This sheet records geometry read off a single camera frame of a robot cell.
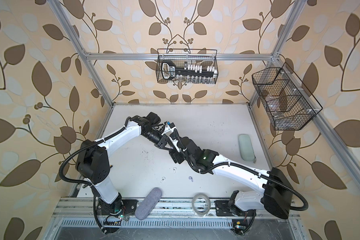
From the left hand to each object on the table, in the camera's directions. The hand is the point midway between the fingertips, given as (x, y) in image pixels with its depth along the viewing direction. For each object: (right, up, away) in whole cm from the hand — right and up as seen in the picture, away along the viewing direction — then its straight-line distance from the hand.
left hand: (175, 149), depth 76 cm
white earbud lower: (-8, -19, +7) cm, 22 cm away
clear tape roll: (+13, -23, 0) cm, 27 cm away
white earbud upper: (-1, -14, +11) cm, 18 cm away
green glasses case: (+45, -3, +19) cm, 48 cm away
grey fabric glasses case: (-13, -26, -3) cm, 29 cm away
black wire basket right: (+61, +24, +5) cm, 65 cm away
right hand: (0, 0, +1) cm, 1 cm away
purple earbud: (+8, -18, +9) cm, 22 cm away
